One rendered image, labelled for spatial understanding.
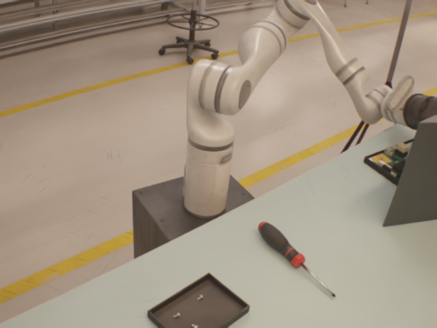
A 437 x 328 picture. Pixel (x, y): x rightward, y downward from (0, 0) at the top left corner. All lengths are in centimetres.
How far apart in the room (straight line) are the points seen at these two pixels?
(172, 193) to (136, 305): 47
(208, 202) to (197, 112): 20
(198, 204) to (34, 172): 179
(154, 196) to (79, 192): 145
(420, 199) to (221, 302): 40
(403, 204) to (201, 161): 39
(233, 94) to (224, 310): 38
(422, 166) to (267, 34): 42
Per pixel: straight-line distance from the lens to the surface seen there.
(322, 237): 78
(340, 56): 117
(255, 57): 92
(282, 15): 120
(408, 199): 83
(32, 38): 424
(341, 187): 91
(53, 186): 255
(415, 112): 101
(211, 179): 94
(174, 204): 104
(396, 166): 97
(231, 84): 83
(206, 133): 89
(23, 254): 219
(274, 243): 72
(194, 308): 64
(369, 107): 116
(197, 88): 85
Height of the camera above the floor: 150
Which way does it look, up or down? 34 degrees down
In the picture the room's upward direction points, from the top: 6 degrees clockwise
